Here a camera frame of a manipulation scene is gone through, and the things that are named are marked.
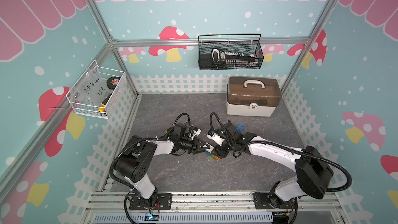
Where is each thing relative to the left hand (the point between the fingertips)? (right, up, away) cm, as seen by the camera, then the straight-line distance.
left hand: (207, 151), depth 84 cm
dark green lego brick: (+3, -3, +1) cm, 4 cm away
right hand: (+5, +2, +1) cm, 5 cm away
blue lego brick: (+1, -1, 0) cm, 1 cm away
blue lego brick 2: (+21, +11, +16) cm, 29 cm away
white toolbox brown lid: (+33, +32, +25) cm, 53 cm away
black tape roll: (-49, +37, -5) cm, 62 cm away
